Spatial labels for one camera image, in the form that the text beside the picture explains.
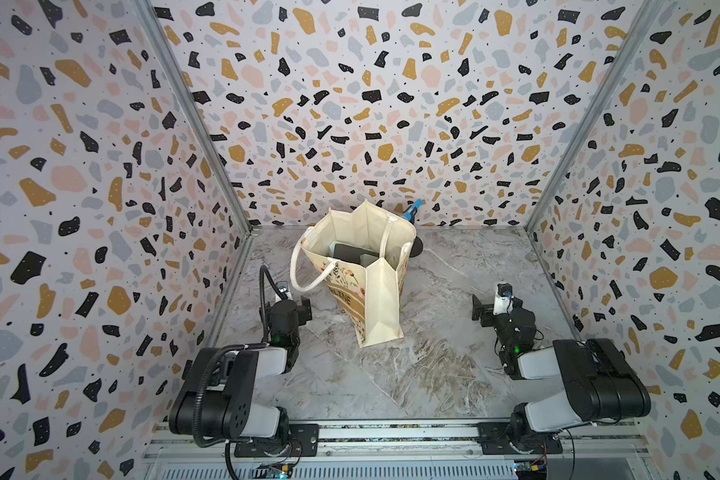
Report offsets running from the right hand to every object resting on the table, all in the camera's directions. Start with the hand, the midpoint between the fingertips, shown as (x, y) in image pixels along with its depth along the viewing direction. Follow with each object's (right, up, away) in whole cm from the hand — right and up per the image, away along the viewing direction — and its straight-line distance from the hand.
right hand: (494, 294), depth 91 cm
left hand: (-63, -2, 0) cm, 63 cm away
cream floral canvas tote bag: (-37, +2, -14) cm, 39 cm away
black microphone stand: (-25, +14, -7) cm, 29 cm away
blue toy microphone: (-25, +26, +9) cm, 37 cm away
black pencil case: (-43, +13, +2) cm, 45 cm away
